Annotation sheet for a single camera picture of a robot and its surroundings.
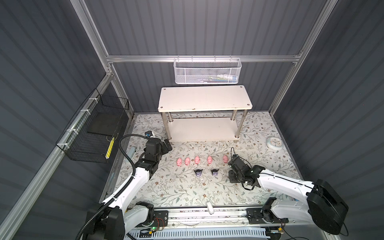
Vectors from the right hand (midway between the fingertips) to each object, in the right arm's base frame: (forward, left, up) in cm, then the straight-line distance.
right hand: (233, 176), depth 87 cm
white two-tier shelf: (+52, +15, +1) cm, 54 cm away
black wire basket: (+9, +73, +29) cm, 79 cm away
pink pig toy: (+9, +32, +2) cm, 33 cm away
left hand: (+14, +41, +16) cm, 46 cm away
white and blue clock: (+22, -31, +1) cm, 38 cm away
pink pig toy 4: (+11, +13, 0) cm, 17 cm away
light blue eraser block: (+14, +63, +5) cm, 65 cm away
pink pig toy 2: (+9, +27, +2) cm, 29 cm away
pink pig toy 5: (+11, +3, 0) cm, 12 cm away
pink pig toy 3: (+10, +21, +1) cm, 24 cm away
